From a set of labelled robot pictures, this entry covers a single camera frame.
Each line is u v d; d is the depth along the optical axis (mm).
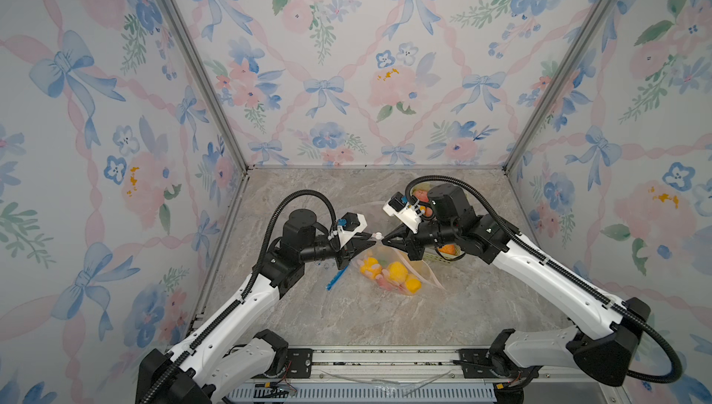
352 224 559
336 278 897
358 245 639
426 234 584
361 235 675
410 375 729
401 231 618
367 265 760
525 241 471
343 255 606
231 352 450
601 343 402
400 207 587
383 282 784
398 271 742
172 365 386
